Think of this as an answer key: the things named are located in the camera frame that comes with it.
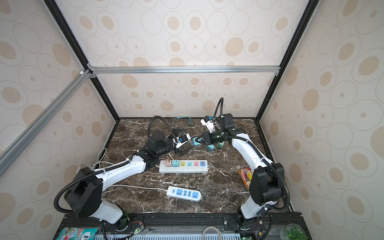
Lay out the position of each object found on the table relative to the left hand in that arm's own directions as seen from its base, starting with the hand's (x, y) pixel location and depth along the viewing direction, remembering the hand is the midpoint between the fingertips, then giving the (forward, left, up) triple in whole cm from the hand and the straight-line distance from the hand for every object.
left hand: (191, 135), depth 76 cm
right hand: (+1, -4, -5) cm, 7 cm away
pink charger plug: (-6, +14, -19) cm, 24 cm away
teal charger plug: (-1, -2, -5) cm, 6 cm away
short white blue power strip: (-22, +5, -24) cm, 33 cm away
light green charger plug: (+10, -19, -23) cm, 32 cm away
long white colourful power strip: (-7, +4, -23) cm, 24 cm away
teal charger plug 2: (+8, -12, -24) cm, 28 cm away
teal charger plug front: (-6, +10, -20) cm, 23 cm away
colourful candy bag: (-12, -32, -24) cm, 42 cm away
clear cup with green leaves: (-39, -46, -20) cm, 64 cm away
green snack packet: (-41, +54, -22) cm, 71 cm away
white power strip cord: (-3, +59, -25) cm, 64 cm away
